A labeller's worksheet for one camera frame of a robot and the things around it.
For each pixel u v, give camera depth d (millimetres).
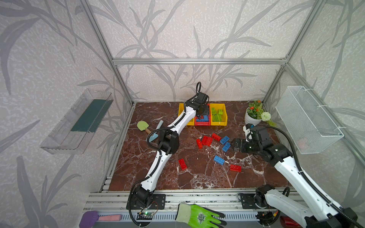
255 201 722
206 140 963
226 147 927
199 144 940
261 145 559
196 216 691
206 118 1083
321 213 384
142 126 1054
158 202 735
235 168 847
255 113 959
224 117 1039
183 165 860
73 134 632
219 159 873
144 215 717
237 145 692
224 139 959
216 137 968
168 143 649
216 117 1056
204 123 1019
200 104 793
